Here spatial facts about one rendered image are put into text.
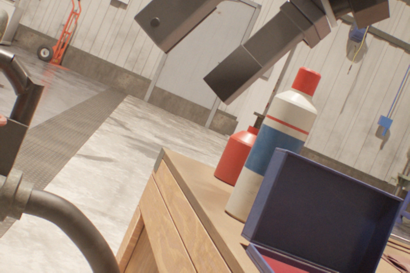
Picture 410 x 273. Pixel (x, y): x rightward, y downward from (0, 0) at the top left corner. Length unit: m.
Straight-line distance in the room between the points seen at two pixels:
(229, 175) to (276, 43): 0.72
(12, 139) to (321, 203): 0.36
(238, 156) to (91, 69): 9.36
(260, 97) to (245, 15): 1.37
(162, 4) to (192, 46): 10.11
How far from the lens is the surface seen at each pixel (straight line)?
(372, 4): 0.41
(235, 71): 0.49
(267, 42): 0.50
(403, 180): 10.60
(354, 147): 11.12
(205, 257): 0.78
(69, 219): 0.70
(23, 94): 0.74
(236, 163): 1.19
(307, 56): 10.81
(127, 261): 1.32
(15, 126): 0.74
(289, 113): 0.87
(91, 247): 0.72
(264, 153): 0.87
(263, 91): 10.31
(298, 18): 0.50
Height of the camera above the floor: 0.62
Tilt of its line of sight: 3 degrees down
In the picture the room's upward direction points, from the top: 24 degrees clockwise
